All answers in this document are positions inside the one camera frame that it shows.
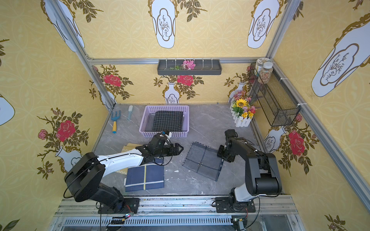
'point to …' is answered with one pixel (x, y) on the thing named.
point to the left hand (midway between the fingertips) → (174, 147)
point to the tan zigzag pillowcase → (129, 147)
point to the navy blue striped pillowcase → (145, 177)
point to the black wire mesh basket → (278, 104)
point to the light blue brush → (130, 109)
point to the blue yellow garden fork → (114, 124)
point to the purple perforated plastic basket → (148, 109)
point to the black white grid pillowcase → (168, 121)
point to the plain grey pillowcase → (149, 125)
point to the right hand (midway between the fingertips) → (222, 155)
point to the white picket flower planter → (242, 115)
